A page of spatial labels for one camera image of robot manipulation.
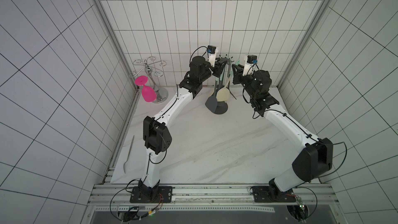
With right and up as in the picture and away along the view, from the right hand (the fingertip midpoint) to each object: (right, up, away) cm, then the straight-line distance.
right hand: (237, 61), depth 74 cm
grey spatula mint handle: (-11, -20, +20) cm, 31 cm away
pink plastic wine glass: (-51, -15, +19) cm, 56 cm away
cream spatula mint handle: (-5, -16, +16) cm, 23 cm away
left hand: (-6, 0, +4) cm, 8 cm away
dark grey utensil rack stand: (-3, -24, +32) cm, 40 cm away
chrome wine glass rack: (-48, +2, +18) cm, 52 cm away
